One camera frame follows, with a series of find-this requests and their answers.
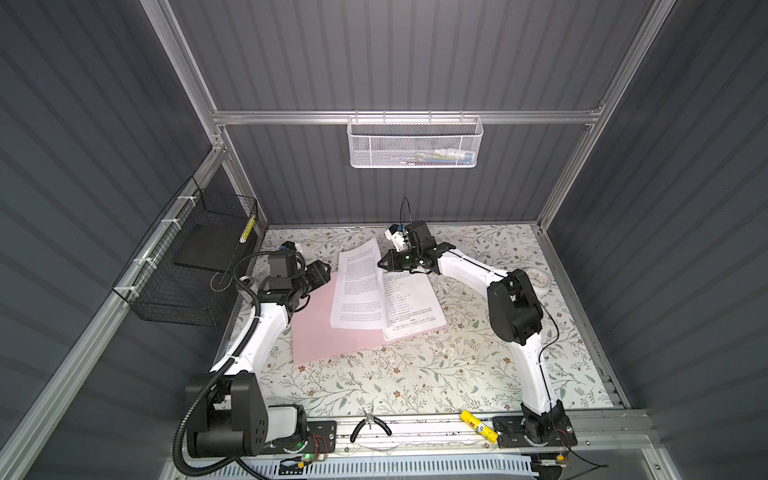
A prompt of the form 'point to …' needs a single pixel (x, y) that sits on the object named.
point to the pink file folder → (314, 339)
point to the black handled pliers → (369, 418)
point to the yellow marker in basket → (247, 229)
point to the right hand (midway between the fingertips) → (381, 265)
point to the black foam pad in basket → (211, 246)
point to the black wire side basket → (178, 272)
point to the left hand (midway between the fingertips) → (323, 269)
